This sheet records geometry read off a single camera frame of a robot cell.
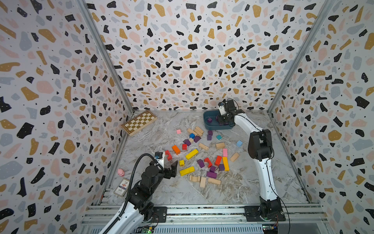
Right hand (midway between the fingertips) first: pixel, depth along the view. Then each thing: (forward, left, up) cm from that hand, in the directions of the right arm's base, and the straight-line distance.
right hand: (220, 118), depth 108 cm
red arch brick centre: (-31, +10, -6) cm, 33 cm away
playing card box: (-50, +58, -5) cm, 77 cm away
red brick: (-31, +3, -7) cm, 32 cm away
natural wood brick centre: (-20, 0, -6) cm, 21 cm away
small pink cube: (-8, +31, -7) cm, 33 cm away
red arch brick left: (-29, +34, -5) cm, 45 cm away
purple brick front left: (-40, +7, -7) cm, 41 cm away
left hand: (-38, +30, +6) cm, 49 cm away
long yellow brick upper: (-26, +20, -7) cm, 34 cm away
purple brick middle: (-33, +14, -7) cm, 36 cm away
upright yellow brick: (-33, -2, -7) cm, 34 cm away
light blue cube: (-19, -12, -5) cm, 23 cm away
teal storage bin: (-3, +4, -6) cm, 7 cm away
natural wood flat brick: (-44, +6, -7) cm, 45 cm away
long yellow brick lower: (-39, +22, -6) cm, 45 cm away
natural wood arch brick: (-43, +17, -6) cm, 47 cm away
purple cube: (+2, +8, -4) cm, 9 cm away
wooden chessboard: (-3, +61, -2) cm, 61 cm away
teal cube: (-12, +1, -8) cm, 14 cm away
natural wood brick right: (-28, -8, -7) cm, 30 cm away
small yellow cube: (-35, +26, -4) cm, 43 cm away
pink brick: (-25, -2, -7) cm, 26 cm away
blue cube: (-12, +21, -6) cm, 25 cm away
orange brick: (-24, +31, -5) cm, 39 cm away
